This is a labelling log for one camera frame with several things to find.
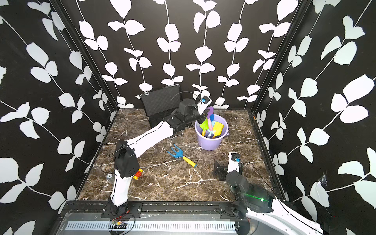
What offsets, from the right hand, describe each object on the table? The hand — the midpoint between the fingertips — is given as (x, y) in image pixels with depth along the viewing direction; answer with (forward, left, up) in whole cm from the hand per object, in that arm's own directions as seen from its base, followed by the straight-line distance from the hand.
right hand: (220, 158), depth 72 cm
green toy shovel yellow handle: (+28, +6, -9) cm, 30 cm away
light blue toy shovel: (+25, +2, -12) cm, 27 cm away
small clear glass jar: (-6, +59, -12) cm, 61 cm away
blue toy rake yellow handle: (+12, +23, -19) cm, 32 cm away
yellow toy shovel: (+24, -2, -7) cm, 25 cm away
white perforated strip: (-27, +35, -19) cm, 48 cm away
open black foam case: (+47, +40, -7) cm, 62 cm away
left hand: (+25, +5, +12) cm, 29 cm away
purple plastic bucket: (+17, +1, -15) cm, 23 cm away
